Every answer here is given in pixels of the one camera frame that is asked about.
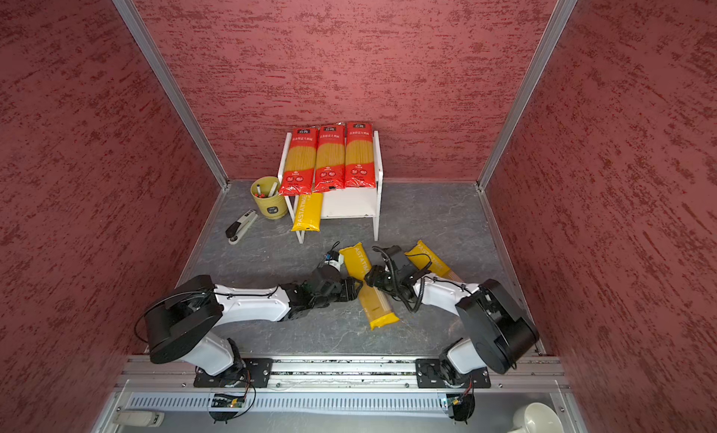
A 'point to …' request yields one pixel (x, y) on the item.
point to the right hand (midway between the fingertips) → (370, 286)
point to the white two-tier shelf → (358, 203)
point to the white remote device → (153, 419)
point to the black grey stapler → (240, 226)
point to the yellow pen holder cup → (267, 190)
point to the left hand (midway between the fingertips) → (355, 289)
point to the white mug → (536, 417)
